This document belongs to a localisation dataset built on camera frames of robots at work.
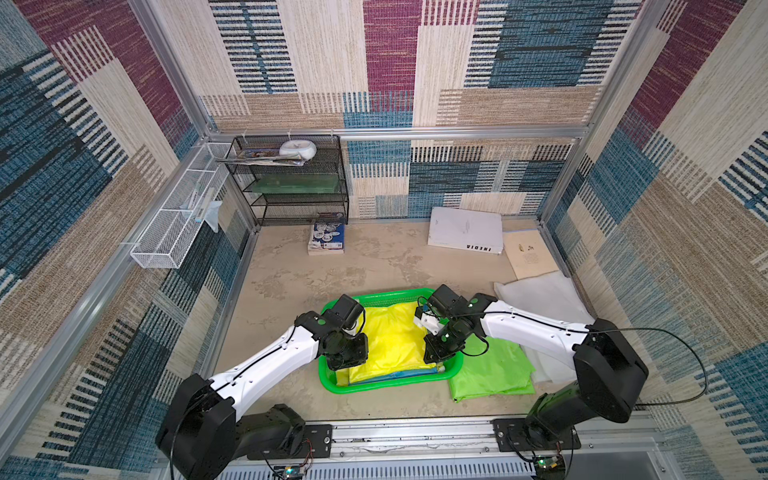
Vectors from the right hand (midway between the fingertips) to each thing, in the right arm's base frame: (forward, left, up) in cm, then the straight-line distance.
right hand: (425, 357), depth 81 cm
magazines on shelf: (+52, +46, +28) cm, 75 cm away
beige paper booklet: (+39, -40, -5) cm, 56 cm away
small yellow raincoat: (+3, +8, +2) cm, 9 cm away
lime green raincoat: (-2, -18, -4) cm, 19 cm away
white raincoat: (+21, -43, -4) cm, 48 cm away
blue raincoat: (-5, +8, 0) cm, 10 cm away
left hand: (-1, +15, +1) cm, 15 cm away
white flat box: (+48, -21, -3) cm, 53 cm away
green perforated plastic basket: (-6, +5, -1) cm, 8 cm away
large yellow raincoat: (-5, +21, -1) cm, 21 cm away
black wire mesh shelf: (+59, +41, +15) cm, 73 cm away
